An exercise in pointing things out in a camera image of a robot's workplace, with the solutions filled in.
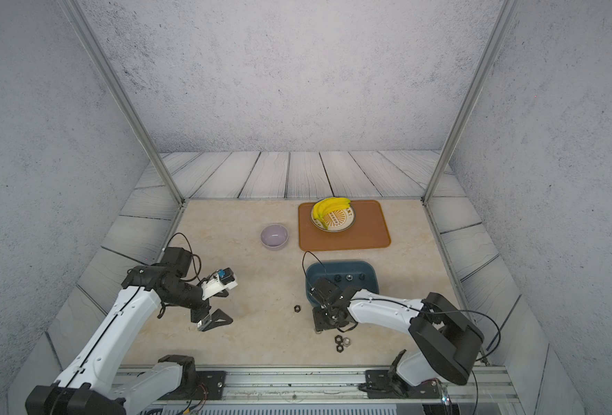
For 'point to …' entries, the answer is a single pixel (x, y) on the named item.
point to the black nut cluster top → (338, 339)
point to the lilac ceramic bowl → (274, 236)
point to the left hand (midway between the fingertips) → (228, 304)
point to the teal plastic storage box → (358, 274)
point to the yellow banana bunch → (326, 205)
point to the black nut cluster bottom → (340, 348)
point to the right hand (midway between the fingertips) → (321, 323)
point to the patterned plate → (337, 220)
